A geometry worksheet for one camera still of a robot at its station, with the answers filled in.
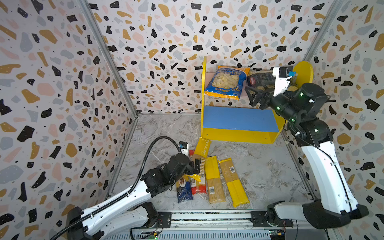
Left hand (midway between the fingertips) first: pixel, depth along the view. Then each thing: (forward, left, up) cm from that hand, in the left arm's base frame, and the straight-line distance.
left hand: (194, 157), depth 72 cm
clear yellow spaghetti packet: (-10, -11, -20) cm, 25 cm away
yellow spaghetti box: (+18, -5, -20) cm, 27 cm away
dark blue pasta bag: (-10, +6, -20) cm, 23 cm away
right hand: (+12, -22, +34) cm, 42 cm away
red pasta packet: (-8, -2, -20) cm, 21 cm away
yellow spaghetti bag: (-8, -22, -20) cm, 30 cm away
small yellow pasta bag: (-2, -1, -19) cm, 19 cm away
